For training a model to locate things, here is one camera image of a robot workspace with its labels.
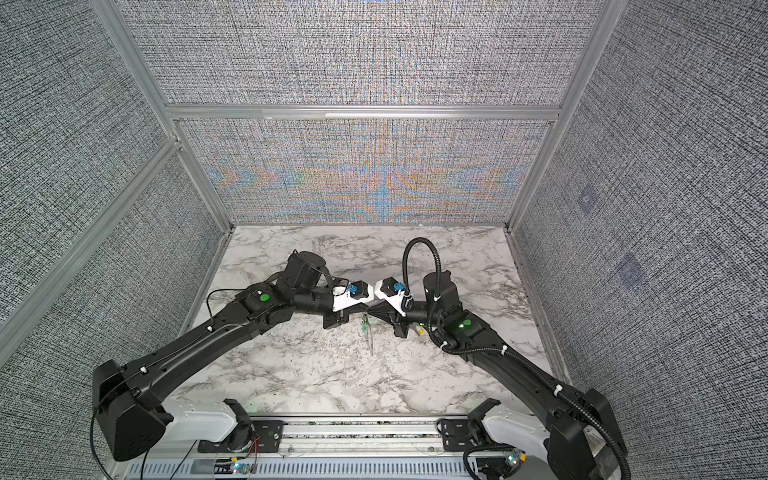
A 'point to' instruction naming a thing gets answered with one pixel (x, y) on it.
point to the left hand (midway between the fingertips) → (365, 304)
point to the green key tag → (364, 323)
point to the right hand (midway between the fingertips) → (371, 306)
